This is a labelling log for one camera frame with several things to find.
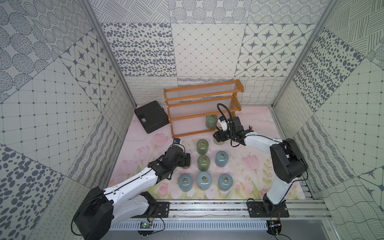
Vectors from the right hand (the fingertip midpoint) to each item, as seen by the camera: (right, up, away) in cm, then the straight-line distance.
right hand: (220, 134), depth 97 cm
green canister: (-12, -15, -14) cm, 23 cm away
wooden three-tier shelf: (-17, +17, +14) cm, 28 cm away
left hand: (-21, -10, -14) cm, 27 cm away
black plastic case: (-50, +12, +13) cm, 53 cm away
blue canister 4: (-1, -13, -13) cm, 18 cm away
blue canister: (-21, -23, -22) cm, 38 cm away
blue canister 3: (-1, -23, -20) cm, 31 cm away
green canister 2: (-12, -7, -7) cm, 16 cm away
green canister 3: (-6, +8, +5) cm, 11 cm away
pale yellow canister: (-2, -5, -7) cm, 9 cm away
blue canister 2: (-12, -22, -22) cm, 33 cm away
